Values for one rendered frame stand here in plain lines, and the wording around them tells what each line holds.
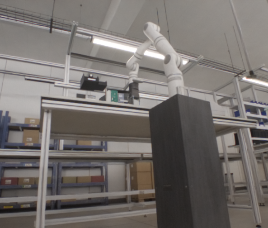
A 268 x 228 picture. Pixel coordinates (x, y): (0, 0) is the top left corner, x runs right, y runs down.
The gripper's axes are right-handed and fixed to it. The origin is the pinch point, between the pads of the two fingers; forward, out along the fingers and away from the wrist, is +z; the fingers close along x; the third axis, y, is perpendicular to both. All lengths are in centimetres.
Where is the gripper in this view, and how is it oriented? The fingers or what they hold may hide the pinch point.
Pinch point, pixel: (136, 104)
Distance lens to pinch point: 152.1
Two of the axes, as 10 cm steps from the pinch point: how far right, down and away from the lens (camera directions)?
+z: 0.6, 9.5, -3.1
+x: -8.5, -1.2, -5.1
